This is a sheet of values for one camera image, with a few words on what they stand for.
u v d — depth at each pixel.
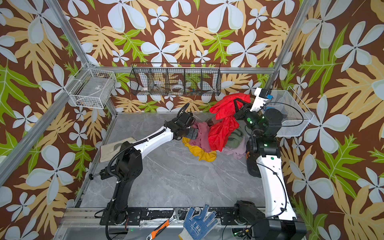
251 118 0.55
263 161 0.45
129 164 0.54
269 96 0.51
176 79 0.97
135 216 0.75
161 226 0.71
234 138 0.93
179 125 0.71
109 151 0.98
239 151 0.96
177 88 0.99
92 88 0.86
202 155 0.96
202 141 0.86
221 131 0.74
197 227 0.70
